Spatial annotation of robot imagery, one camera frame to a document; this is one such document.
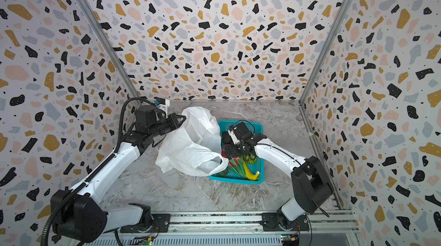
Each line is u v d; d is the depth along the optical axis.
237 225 0.75
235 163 0.85
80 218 0.40
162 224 0.73
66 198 0.38
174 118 0.69
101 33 0.86
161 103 0.71
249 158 0.89
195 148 0.71
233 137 0.80
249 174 0.85
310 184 0.44
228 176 0.88
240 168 0.87
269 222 0.73
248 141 0.64
